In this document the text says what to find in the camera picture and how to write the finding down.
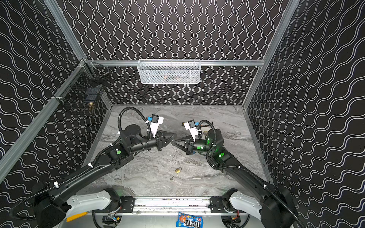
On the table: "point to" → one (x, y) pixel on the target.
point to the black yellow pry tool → (183, 124)
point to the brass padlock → (177, 170)
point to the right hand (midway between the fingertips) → (172, 144)
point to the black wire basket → (85, 85)
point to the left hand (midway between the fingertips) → (178, 136)
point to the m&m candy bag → (187, 221)
